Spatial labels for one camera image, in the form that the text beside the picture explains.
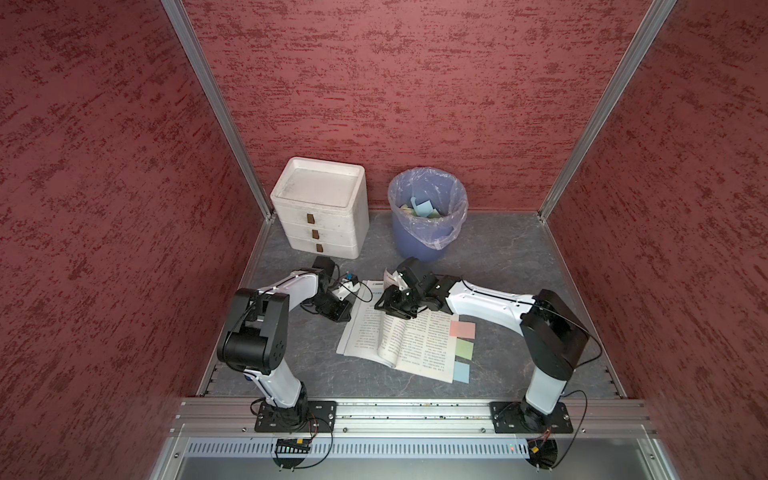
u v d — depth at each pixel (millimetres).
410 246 890
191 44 757
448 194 972
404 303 750
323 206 893
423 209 1041
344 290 873
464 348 855
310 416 726
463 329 881
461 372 816
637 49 768
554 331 487
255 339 465
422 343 857
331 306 797
